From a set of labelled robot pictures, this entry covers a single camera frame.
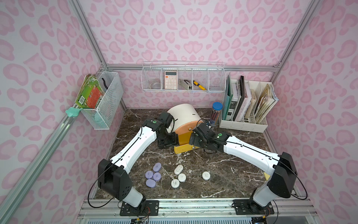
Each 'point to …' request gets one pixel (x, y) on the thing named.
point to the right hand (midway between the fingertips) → (194, 141)
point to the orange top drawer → (186, 128)
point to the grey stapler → (185, 84)
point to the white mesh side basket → (111, 102)
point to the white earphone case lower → (175, 183)
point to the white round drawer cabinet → (183, 114)
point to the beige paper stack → (266, 102)
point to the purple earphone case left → (148, 174)
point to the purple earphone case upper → (157, 167)
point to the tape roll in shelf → (156, 86)
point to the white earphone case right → (206, 175)
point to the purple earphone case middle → (156, 176)
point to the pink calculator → (170, 80)
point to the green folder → (228, 98)
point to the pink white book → (240, 115)
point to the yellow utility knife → (195, 83)
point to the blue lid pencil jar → (217, 107)
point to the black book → (242, 94)
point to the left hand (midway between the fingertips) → (175, 143)
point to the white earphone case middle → (182, 177)
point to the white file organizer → (249, 123)
